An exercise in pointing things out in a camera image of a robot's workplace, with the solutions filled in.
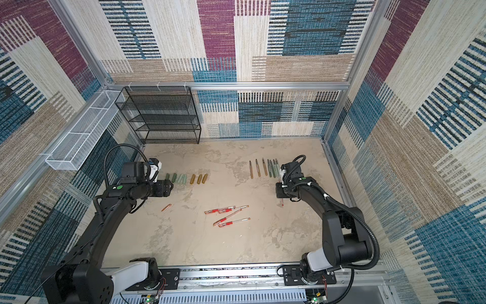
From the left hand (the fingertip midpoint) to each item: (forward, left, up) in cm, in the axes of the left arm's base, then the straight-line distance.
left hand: (163, 182), depth 82 cm
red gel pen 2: (-5, -21, -17) cm, 28 cm away
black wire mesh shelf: (+46, +13, 0) cm, 48 cm away
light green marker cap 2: (+11, -3, -17) cm, 20 cm away
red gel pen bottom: (-12, -29, -16) cm, 35 cm away
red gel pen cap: (-2, +2, -18) cm, 18 cm away
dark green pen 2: (+16, -50, -17) cm, 55 cm away
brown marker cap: (+12, -7, -16) cm, 22 cm away
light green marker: (+18, -53, -15) cm, 58 cm away
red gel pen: (-3, -52, -12) cm, 53 cm away
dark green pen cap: (+14, +3, -17) cm, 22 cm away
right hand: (0, -52, -11) cm, 53 cm away
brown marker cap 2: (+12, -11, -16) cm, 23 cm away
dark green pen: (+17, -48, -16) cm, 54 cm away
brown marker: (+19, -38, -18) cm, 46 cm away
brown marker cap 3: (+12, -13, -16) cm, 24 cm away
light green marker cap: (+14, 0, -17) cm, 22 cm away
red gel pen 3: (-5, -28, -17) cm, 33 cm away
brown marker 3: (+20, -46, -17) cm, 53 cm away
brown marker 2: (+16, -43, -17) cm, 48 cm away
